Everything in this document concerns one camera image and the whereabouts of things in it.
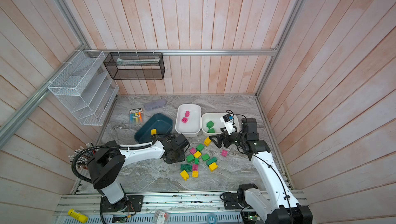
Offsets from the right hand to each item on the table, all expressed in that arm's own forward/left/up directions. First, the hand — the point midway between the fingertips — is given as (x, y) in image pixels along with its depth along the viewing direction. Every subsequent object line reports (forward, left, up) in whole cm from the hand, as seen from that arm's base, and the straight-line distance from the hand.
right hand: (217, 133), depth 78 cm
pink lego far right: (-4, -6, -17) cm, 18 cm away
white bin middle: (+20, +17, -17) cm, 32 cm away
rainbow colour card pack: (+23, +54, -17) cm, 61 cm away
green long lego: (-8, +1, -16) cm, 18 cm away
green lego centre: (-6, +6, -18) cm, 20 cm away
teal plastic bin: (+17, +38, -18) cm, 45 cm away
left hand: (-9, +20, -17) cm, 28 cm away
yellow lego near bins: (+3, +4, -16) cm, 17 cm away
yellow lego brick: (+9, +38, -14) cm, 42 cm away
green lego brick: (+11, +1, -17) cm, 20 cm away
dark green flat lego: (-13, +15, -17) cm, 26 cm away
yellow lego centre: (-5, +10, -17) cm, 20 cm away
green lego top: (+16, +2, -17) cm, 23 cm away
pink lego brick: (+20, +20, -17) cm, 32 cm away
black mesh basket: (+48, +54, +7) cm, 73 cm away
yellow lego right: (-12, +2, -16) cm, 20 cm away
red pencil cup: (-16, +63, +1) cm, 65 cm away
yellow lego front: (-17, +17, -16) cm, 29 cm away
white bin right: (+24, -2, -19) cm, 30 cm away
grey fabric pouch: (+32, +42, -15) cm, 55 cm away
